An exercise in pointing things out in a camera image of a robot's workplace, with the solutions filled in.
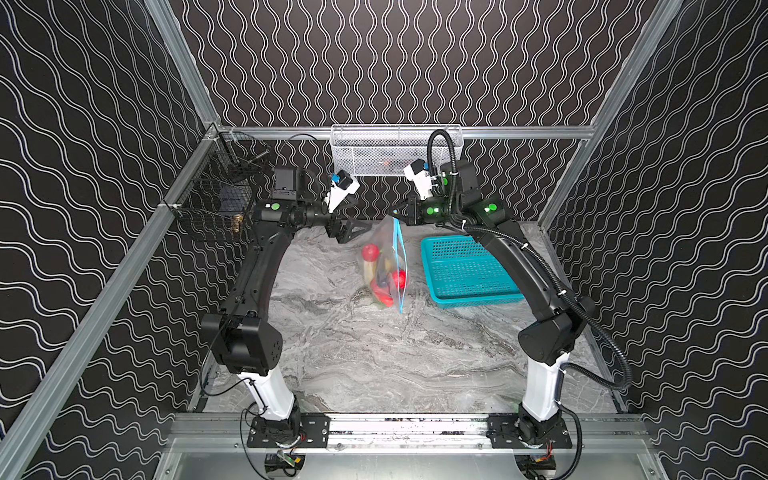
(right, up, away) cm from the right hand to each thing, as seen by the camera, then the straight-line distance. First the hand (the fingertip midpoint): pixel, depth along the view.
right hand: (389, 212), depth 74 cm
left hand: (-5, 0, +1) cm, 5 cm away
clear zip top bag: (-2, -14, +18) cm, 23 cm away
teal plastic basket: (+26, -18, +33) cm, 45 cm away
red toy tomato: (-2, -23, +17) cm, 28 cm away
